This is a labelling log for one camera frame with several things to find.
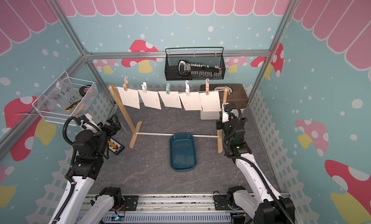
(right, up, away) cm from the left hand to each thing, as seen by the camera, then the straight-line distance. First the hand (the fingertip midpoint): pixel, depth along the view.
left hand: (111, 120), depth 70 cm
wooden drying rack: (0, -4, +34) cm, 34 cm away
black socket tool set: (+44, +31, +19) cm, 57 cm away
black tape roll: (-21, +16, +10) cm, 28 cm away
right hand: (+55, +5, +6) cm, 56 cm away
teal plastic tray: (+34, -21, +22) cm, 46 cm away
